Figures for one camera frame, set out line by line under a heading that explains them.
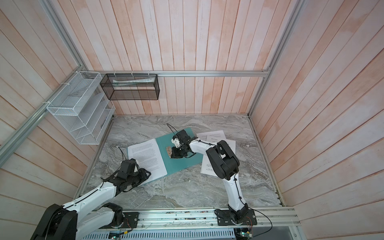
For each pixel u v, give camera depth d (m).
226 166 0.57
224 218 0.73
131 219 0.73
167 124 1.11
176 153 0.88
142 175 0.77
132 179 0.73
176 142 0.92
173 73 0.95
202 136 1.08
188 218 0.76
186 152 0.86
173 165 0.92
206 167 0.92
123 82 0.90
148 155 0.98
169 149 1.01
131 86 1.03
